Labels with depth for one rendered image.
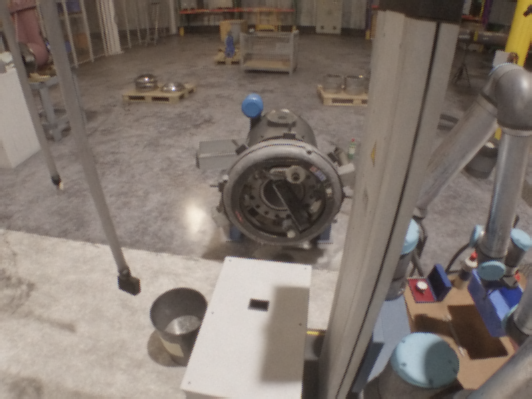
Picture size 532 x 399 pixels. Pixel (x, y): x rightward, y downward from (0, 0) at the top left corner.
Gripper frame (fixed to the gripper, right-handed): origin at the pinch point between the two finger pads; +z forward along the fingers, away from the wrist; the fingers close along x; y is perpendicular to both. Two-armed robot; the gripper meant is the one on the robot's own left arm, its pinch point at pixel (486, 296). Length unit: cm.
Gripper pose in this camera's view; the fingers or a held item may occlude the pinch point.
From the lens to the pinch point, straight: 159.7
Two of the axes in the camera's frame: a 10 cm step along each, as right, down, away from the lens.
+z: 0.0, 8.3, 5.6
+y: 0.3, -5.6, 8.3
